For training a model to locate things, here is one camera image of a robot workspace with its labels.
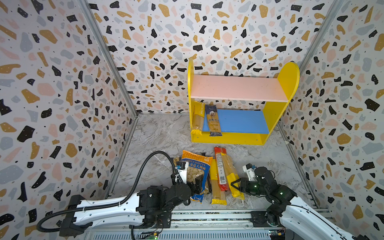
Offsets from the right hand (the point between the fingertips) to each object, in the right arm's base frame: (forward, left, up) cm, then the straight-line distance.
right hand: (231, 183), depth 77 cm
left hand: (0, +17, +11) cm, 20 cm away
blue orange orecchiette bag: (+9, +17, +1) cm, 20 cm away
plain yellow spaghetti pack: (+4, -2, 0) cm, 5 cm away
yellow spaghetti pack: (-5, +6, -6) cm, 10 cm away
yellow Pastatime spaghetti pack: (+41, +18, +7) cm, 45 cm away
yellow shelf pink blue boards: (+65, -23, -7) cm, 69 cm away
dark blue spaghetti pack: (+37, +8, +7) cm, 39 cm away
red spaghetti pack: (+1, +3, -6) cm, 7 cm away
